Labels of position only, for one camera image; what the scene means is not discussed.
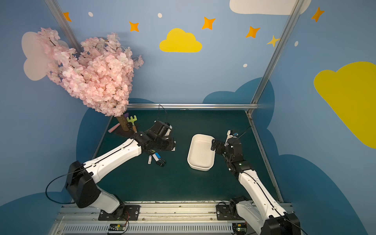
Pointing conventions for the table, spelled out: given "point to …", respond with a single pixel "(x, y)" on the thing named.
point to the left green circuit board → (116, 227)
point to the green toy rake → (132, 120)
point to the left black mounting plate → (123, 213)
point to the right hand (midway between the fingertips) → (221, 140)
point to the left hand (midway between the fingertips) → (175, 142)
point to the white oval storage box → (200, 157)
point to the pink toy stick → (113, 128)
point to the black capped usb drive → (162, 160)
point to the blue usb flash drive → (157, 155)
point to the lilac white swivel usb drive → (154, 156)
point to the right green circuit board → (239, 228)
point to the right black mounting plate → (227, 212)
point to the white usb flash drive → (150, 159)
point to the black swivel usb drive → (160, 163)
